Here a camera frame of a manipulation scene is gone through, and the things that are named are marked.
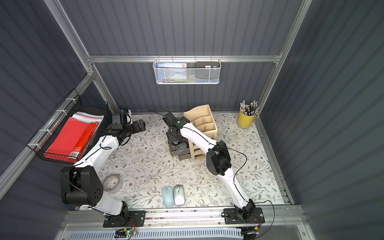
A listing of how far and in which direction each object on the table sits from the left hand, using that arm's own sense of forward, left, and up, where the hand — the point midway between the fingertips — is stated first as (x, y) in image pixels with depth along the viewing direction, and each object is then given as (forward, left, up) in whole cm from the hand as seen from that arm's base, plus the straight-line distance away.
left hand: (138, 124), depth 88 cm
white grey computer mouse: (-35, -25, -18) cm, 47 cm away
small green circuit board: (-52, +1, -21) cm, 56 cm away
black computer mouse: (-11, -25, -8) cm, 29 cm away
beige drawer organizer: (-3, -38, +7) cm, 38 cm away
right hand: (-4, -20, -9) cm, 23 cm away
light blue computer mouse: (-36, -19, -18) cm, 45 cm away
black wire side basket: (+2, +30, +15) cm, 33 cm away
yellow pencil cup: (+10, -68, -9) cm, 69 cm away
